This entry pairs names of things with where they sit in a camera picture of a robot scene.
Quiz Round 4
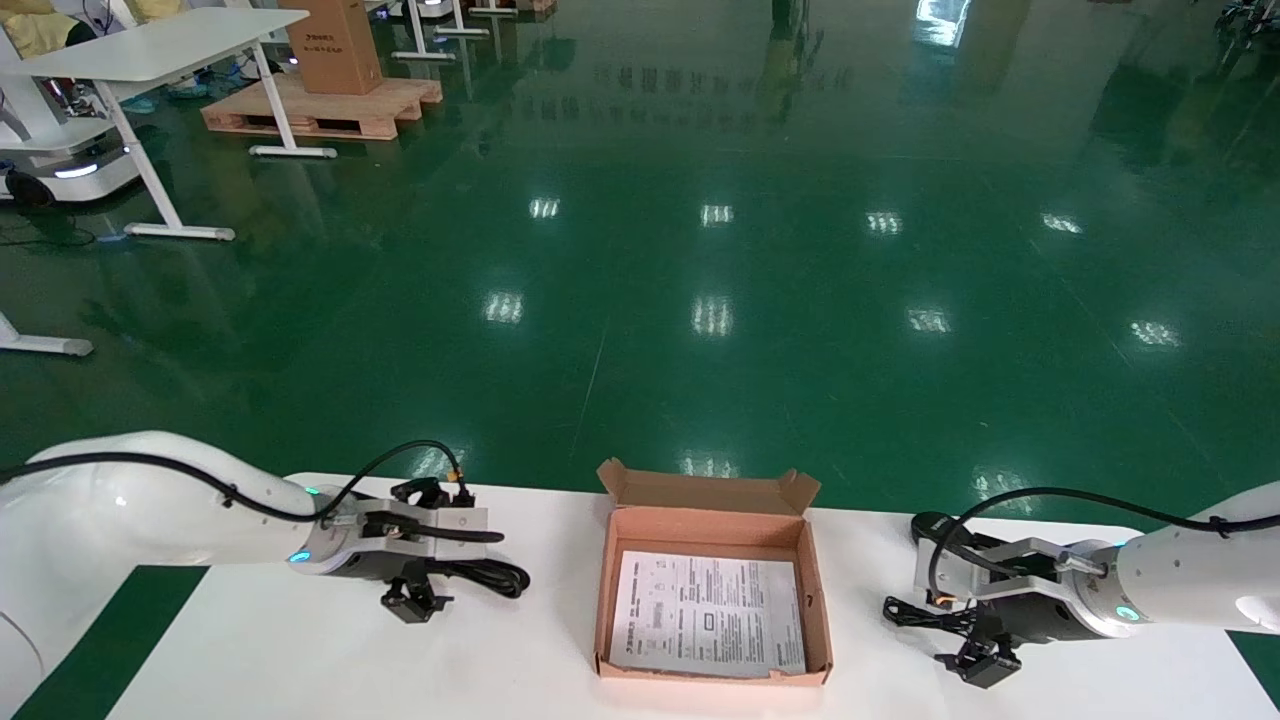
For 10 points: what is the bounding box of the black metal cart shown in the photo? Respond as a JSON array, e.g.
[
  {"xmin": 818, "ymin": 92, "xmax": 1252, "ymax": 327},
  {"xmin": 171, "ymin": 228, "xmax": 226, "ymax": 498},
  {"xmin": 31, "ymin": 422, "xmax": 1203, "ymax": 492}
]
[{"xmin": 1215, "ymin": 0, "xmax": 1280, "ymax": 41}]

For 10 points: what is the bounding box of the white desk frame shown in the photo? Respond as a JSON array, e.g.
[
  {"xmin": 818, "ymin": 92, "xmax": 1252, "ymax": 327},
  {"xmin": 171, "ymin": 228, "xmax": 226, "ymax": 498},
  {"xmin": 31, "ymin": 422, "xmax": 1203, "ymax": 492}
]
[{"xmin": 390, "ymin": 0, "xmax": 521, "ymax": 63}]

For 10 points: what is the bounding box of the black power cable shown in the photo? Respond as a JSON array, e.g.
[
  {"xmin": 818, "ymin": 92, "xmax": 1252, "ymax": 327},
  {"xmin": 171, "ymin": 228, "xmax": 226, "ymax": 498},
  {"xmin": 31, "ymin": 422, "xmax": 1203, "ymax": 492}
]
[{"xmin": 430, "ymin": 558, "xmax": 531, "ymax": 601}]

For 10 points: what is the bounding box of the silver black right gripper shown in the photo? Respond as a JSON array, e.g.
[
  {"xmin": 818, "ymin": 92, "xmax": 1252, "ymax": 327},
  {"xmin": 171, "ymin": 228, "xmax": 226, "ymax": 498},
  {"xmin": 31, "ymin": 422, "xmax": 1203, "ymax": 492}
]
[{"xmin": 915, "ymin": 535, "xmax": 1113, "ymax": 689}]

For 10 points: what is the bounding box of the open brown cardboard storage box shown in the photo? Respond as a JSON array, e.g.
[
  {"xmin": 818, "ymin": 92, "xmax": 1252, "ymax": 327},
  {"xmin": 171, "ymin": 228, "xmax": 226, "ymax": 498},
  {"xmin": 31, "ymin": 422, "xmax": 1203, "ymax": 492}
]
[{"xmin": 592, "ymin": 458, "xmax": 834, "ymax": 688}]

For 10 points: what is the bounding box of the tall brown cardboard carton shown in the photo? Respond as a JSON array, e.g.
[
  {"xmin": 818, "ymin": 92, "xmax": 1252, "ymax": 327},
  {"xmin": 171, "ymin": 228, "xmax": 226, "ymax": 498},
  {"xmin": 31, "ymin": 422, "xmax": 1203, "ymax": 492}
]
[{"xmin": 278, "ymin": 0, "xmax": 384, "ymax": 96}]

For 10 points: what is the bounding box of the black wired computer mouse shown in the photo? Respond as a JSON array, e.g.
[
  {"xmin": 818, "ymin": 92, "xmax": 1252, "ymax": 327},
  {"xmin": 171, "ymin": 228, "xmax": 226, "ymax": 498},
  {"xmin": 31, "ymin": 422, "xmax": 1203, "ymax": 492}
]
[{"xmin": 883, "ymin": 511, "xmax": 981, "ymax": 636}]

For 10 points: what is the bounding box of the white desk leg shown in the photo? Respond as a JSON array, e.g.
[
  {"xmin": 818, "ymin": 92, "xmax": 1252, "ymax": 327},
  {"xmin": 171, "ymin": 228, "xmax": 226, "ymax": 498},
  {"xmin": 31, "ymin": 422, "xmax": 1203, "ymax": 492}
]
[{"xmin": 0, "ymin": 312, "xmax": 94, "ymax": 358}]

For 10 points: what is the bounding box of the wooden pallet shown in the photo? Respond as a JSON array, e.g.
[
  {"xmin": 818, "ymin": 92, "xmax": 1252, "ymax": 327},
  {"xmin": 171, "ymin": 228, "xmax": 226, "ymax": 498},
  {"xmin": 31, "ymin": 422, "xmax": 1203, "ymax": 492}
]
[{"xmin": 200, "ymin": 75, "xmax": 444, "ymax": 141}]

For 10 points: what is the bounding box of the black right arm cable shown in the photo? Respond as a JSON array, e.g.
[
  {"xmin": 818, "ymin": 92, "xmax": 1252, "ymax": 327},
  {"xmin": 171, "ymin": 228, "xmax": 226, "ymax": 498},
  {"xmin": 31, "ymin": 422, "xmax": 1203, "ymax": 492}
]
[{"xmin": 926, "ymin": 487, "xmax": 1280, "ymax": 601}]

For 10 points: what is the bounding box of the white printed manual sheet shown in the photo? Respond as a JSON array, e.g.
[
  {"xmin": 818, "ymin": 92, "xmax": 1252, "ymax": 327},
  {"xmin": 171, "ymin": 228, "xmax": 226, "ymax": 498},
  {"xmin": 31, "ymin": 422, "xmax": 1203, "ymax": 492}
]
[{"xmin": 608, "ymin": 550, "xmax": 809, "ymax": 679}]

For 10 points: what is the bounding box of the yellow padded object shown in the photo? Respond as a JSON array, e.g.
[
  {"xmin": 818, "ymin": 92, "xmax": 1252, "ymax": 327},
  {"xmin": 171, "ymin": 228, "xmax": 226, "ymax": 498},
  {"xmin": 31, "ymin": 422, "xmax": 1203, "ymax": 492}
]
[{"xmin": 0, "ymin": 0, "xmax": 96, "ymax": 59}]

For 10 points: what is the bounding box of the white desk with metal legs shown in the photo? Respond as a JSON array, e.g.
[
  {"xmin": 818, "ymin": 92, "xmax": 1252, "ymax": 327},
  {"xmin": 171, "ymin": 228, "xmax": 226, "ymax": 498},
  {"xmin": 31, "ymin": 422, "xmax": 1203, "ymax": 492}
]
[{"xmin": 0, "ymin": 8, "xmax": 339, "ymax": 242}]

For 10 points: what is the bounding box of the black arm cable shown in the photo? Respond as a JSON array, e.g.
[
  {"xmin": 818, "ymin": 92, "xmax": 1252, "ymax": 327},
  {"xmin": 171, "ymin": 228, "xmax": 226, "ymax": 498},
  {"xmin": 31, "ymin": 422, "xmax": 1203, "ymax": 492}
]
[
  {"xmin": 926, "ymin": 487, "xmax": 1280, "ymax": 601},
  {"xmin": 0, "ymin": 440, "xmax": 504, "ymax": 546}
]

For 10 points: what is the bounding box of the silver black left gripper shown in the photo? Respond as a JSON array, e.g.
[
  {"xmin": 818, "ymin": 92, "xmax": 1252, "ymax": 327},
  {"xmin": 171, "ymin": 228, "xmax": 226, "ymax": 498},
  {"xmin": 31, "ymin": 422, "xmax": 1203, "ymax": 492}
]
[{"xmin": 333, "ymin": 478, "xmax": 492, "ymax": 624}]

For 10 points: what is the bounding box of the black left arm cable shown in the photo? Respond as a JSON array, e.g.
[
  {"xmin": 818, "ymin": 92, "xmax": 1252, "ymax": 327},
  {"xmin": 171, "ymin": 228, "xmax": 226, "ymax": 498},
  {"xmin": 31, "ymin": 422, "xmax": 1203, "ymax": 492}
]
[{"xmin": 0, "ymin": 440, "xmax": 504, "ymax": 546}]

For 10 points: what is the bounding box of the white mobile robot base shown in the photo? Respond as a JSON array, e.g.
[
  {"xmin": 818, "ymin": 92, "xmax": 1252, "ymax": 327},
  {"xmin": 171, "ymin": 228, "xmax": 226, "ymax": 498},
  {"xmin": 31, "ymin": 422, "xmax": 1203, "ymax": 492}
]
[{"xmin": 0, "ymin": 75, "xmax": 141, "ymax": 206}]

